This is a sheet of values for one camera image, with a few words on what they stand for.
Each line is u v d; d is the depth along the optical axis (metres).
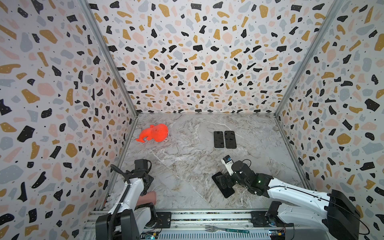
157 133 1.02
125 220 0.40
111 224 0.38
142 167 0.68
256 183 0.60
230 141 1.13
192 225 0.73
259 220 0.73
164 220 0.74
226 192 0.82
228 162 0.72
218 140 1.07
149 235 0.70
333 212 0.42
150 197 0.82
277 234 0.72
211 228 0.71
